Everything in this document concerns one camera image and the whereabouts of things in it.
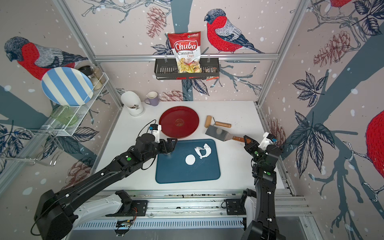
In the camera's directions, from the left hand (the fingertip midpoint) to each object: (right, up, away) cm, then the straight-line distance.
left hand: (174, 137), depth 77 cm
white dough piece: (+19, -11, +16) cm, 27 cm away
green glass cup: (-51, +12, -7) cm, 53 cm away
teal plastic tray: (-2, -20, +10) cm, 23 cm away
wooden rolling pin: (+20, +7, +29) cm, 36 cm away
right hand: (+39, 0, +3) cm, 39 cm away
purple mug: (-22, +25, +37) cm, 50 cm away
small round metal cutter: (-6, -13, +15) cm, 21 cm away
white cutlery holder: (-36, +22, +32) cm, 53 cm away
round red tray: (-1, +7, +33) cm, 34 cm away
